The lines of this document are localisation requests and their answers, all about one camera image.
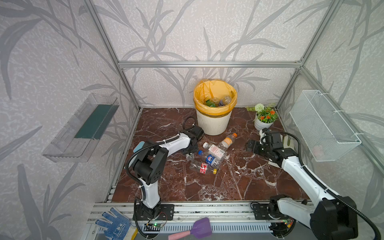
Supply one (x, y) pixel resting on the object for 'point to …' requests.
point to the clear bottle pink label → (215, 150)
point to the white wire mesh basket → (327, 135)
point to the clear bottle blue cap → (190, 157)
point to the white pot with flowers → (265, 118)
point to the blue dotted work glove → (115, 225)
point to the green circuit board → (155, 226)
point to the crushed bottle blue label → (225, 101)
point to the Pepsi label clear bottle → (211, 160)
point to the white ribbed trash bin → (213, 126)
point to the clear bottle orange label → (227, 142)
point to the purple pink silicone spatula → (202, 228)
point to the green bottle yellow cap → (210, 103)
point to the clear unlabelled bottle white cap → (216, 100)
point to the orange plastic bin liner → (205, 90)
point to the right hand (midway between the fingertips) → (251, 141)
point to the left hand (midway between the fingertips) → (193, 145)
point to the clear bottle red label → (202, 167)
